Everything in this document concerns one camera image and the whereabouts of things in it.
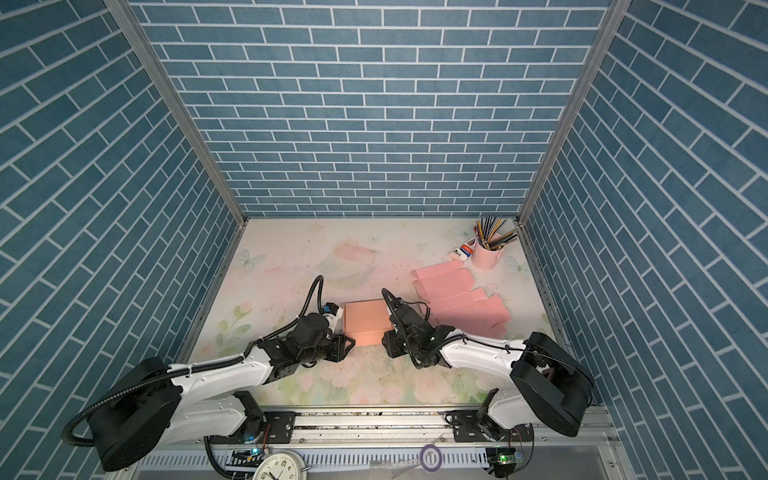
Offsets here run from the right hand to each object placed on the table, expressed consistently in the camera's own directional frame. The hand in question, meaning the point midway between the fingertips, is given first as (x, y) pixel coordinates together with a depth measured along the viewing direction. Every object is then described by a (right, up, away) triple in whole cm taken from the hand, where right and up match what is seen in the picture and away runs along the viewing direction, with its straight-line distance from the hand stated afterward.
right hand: (383, 338), depth 85 cm
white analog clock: (-22, -22, -19) cm, 36 cm away
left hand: (-9, -2, 0) cm, 9 cm away
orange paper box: (-5, +4, +5) cm, 8 cm away
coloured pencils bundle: (+35, +33, +16) cm, 50 cm away
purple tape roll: (+10, -23, -15) cm, 29 cm away
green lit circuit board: (+29, -24, -15) cm, 41 cm away
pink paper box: (+20, +12, +14) cm, 28 cm away
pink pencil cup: (+34, +22, +16) cm, 43 cm away
